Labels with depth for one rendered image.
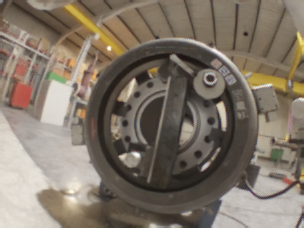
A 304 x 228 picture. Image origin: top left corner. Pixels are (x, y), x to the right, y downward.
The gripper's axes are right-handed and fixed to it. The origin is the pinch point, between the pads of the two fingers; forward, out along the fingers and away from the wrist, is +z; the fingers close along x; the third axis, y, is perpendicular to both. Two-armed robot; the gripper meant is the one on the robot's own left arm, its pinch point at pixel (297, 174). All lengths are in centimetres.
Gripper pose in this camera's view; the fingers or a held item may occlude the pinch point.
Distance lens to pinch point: 84.8
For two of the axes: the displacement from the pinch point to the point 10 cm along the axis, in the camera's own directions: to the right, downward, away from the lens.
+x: 7.0, 2.5, 6.7
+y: 6.8, 0.8, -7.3
